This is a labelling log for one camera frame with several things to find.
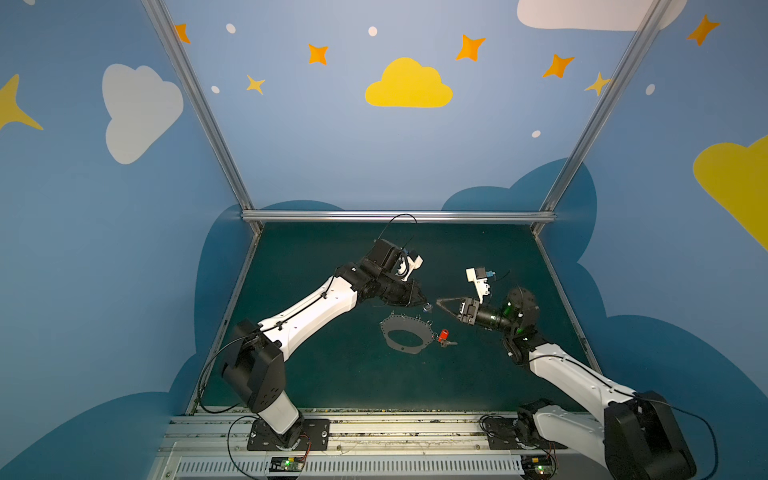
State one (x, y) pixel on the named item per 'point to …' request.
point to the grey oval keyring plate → (407, 323)
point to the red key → (443, 338)
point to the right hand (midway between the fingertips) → (441, 301)
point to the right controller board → (537, 467)
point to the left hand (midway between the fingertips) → (430, 301)
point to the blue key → (428, 308)
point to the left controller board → (286, 464)
